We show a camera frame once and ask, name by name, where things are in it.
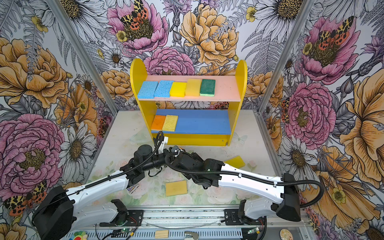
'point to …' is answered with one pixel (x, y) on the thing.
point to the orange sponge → (158, 122)
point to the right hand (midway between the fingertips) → (190, 164)
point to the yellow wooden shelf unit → (190, 110)
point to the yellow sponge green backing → (176, 188)
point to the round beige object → (285, 234)
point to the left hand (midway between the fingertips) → (184, 157)
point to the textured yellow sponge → (170, 123)
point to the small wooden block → (162, 234)
